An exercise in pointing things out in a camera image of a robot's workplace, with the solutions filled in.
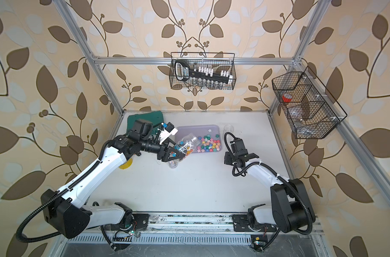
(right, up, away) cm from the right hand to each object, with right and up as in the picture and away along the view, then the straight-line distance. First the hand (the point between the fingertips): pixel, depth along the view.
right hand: (230, 158), depth 91 cm
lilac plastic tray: (-17, +15, +17) cm, 29 cm away
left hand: (-27, +8, -22) cm, 36 cm away
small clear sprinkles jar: (-33, -3, -1) cm, 33 cm away
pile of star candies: (-12, +7, +11) cm, 17 cm away
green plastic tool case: (-49, +25, +21) cm, 59 cm away
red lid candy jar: (-22, +11, -25) cm, 35 cm away
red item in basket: (+28, +32, -9) cm, 43 cm away
